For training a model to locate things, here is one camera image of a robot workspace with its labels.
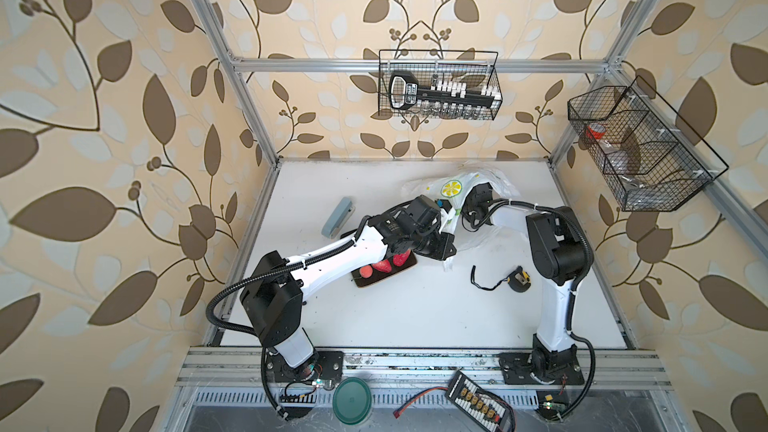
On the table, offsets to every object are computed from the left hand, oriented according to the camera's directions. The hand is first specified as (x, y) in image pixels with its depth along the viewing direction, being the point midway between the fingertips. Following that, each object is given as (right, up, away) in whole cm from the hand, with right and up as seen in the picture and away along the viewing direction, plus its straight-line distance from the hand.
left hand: (462, 251), depth 74 cm
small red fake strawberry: (-20, -7, +14) cm, 25 cm away
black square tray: (-28, -12, +13) cm, 33 cm away
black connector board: (+5, -36, -6) cm, 36 cm away
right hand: (+5, +11, +30) cm, 33 cm away
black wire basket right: (+46, +23, -1) cm, 52 cm away
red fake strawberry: (-15, -5, +15) cm, 22 cm away
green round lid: (-26, -29, -12) cm, 41 cm away
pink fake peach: (-26, -9, +15) cm, 31 cm away
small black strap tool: (+19, -11, +12) cm, 26 cm away
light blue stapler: (-35, +6, +21) cm, 42 cm away
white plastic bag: (-2, +15, +8) cm, 17 cm away
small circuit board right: (+20, -36, -3) cm, 41 cm away
